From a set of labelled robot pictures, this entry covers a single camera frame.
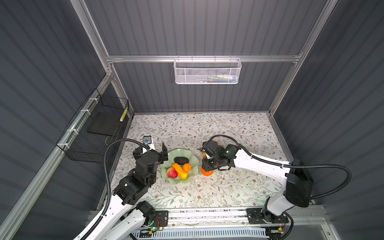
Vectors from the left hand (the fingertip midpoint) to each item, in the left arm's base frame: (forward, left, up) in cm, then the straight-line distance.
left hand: (153, 146), depth 69 cm
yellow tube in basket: (+21, +19, 0) cm, 28 cm away
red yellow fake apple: (-4, -7, -22) cm, 23 cm away
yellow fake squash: (-5, -13, -24) cm, 27 cm away
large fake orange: (-8, -26, -18) cm, 32 cm away
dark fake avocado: (+4, -12, -23) cm, 26 cm away
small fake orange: (-1, -15, -23) cm, 28 cm away
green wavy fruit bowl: (+4, -18, -23) cm, 30 cm away
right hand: (-4, -26, -18) cm, 31 cm away
